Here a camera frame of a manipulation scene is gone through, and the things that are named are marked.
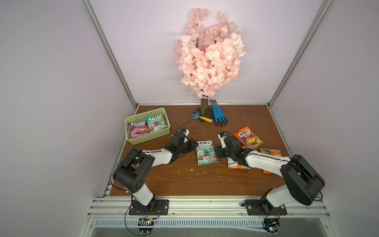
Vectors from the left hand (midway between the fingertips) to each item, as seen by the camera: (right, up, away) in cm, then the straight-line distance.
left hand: (200, 143), depth 89 cm
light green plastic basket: (-33, +3, +8) cm, 34 cm away
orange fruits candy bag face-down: (+44, -6, +2) cm, 45 cm away
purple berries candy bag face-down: (-43, +8, +10) cm, 45 cm away
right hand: (+11, -2, +1) cm, 11 cm away
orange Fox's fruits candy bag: (+32, +1, +8) cm, 33 cm away
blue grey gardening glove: (+16, +17, +21) cm, 31 cm away
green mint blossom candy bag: (-31, +12, +14) cm, 36 cm away
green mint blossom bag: (+3, -6, 0) cm, 7 cm away
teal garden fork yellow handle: (-2, +17, +22) cm, 28 cm away
